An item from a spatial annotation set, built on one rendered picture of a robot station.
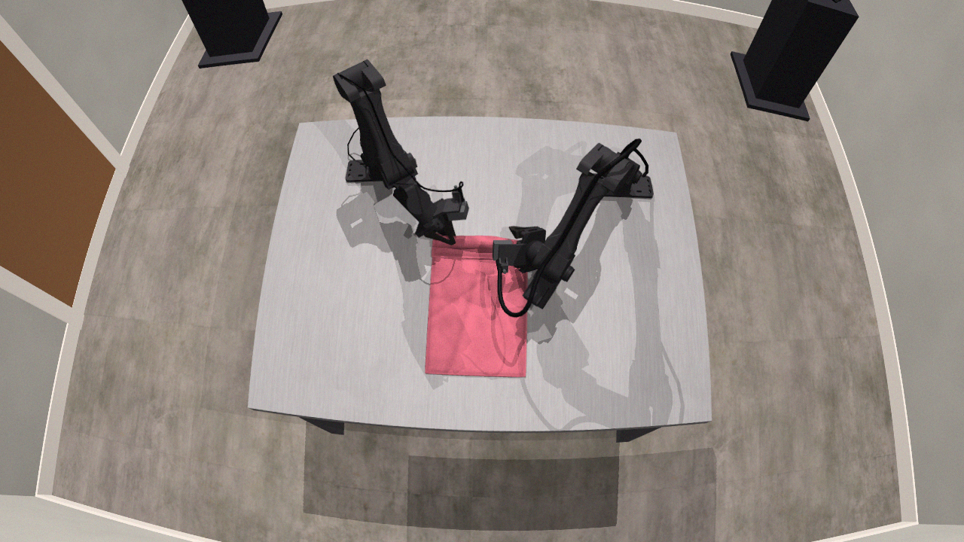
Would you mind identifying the pink towel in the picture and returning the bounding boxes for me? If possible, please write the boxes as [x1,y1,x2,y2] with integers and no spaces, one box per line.
[426,236,527,377]

